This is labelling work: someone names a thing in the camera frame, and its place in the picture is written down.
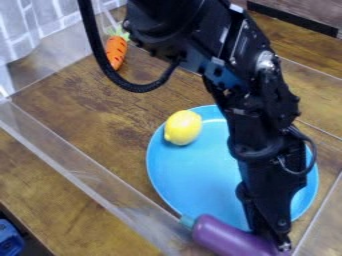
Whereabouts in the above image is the clear acrylic enclosure wall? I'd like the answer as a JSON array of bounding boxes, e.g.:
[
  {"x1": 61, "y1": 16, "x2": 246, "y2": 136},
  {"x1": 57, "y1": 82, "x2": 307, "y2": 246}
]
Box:
[{"x1": 0, "y1": 98, "x2": 233, "y2": 256}]

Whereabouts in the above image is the white checkered curtain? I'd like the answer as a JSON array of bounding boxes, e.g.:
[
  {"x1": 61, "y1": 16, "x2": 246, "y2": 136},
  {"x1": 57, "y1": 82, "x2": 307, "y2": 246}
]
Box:
[{"x1": 0, "y1": 0, "x2": 129, "y2": 65}]

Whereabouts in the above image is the thin black wire loop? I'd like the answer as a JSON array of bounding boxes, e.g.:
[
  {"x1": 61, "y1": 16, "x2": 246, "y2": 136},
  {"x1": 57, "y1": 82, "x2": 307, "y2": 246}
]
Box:
[{"x1": 276, "y1": 124, "x2": 319, "y2": 177}]

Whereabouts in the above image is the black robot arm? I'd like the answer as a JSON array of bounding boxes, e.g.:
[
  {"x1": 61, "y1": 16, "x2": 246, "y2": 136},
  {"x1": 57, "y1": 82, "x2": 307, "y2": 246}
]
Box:
[{"x1": 126, "y1": 0, "x2": 316, "y2": 256}]

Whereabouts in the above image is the blue round tray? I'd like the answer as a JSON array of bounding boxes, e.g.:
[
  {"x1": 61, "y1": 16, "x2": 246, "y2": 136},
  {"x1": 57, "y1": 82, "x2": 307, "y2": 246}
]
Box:
[{"x1": 146, "y1": 104, "x2": 321, "y2": 233}]

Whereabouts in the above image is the blue plastic object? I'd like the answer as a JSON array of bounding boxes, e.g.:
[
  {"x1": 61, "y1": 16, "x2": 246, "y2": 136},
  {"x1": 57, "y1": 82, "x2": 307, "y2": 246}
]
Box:
[{"x1": 0, "y1": 219, "x2": 25, "y2": 256}]

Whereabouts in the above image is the black braided cable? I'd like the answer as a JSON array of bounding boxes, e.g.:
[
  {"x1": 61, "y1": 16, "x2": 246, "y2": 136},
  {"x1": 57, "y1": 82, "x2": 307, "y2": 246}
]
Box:
[{"x1": 77, "y1": 0, "x2": 182, "y2": 94}]

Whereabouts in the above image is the orange toy carrot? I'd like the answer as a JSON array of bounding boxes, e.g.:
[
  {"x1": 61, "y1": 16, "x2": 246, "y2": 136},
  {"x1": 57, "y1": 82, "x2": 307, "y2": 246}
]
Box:
[{"x1": 106, "y1": 28, "x2": 129, "y2": 70}]

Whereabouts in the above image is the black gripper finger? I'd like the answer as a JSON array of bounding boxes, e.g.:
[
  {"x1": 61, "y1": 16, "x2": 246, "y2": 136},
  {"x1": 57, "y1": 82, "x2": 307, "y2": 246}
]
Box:
[
  {"x1": 260, "y1": 224, "x2": 283, "y2": 252},
  {"x1": 242, "y1": 198, "x2": 261, "y2": 233}
]

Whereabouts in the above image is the purple toy eggplant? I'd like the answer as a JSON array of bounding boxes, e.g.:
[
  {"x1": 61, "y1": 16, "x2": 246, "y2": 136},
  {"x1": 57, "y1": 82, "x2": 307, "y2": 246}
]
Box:
[{"x1": 181, "y1": 215, "x2": 292, "y2": 256}]

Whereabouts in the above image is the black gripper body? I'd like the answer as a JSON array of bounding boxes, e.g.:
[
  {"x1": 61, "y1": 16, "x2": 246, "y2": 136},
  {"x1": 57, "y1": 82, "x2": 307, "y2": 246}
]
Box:
[{"x1": 228, "y1": 133, "x2": 311, "y2": 253}]

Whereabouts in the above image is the yellow toy lemon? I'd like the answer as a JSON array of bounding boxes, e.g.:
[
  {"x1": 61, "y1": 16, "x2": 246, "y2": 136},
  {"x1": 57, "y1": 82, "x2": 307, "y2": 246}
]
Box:
[{"x1": 164, "y1": 110, "x2": 202, "y2": 146}]

